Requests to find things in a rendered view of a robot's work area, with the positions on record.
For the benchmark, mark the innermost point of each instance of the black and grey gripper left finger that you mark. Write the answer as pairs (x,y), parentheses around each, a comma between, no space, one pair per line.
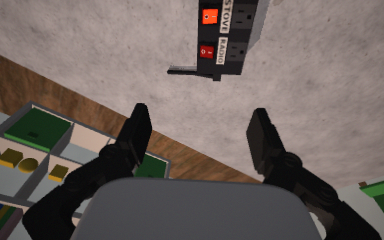
(51,217)

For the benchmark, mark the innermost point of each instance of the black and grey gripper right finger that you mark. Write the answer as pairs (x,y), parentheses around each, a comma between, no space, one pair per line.
(284,169)

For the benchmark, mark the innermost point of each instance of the black power strip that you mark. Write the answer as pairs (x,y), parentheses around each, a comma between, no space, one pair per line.
(224,28)

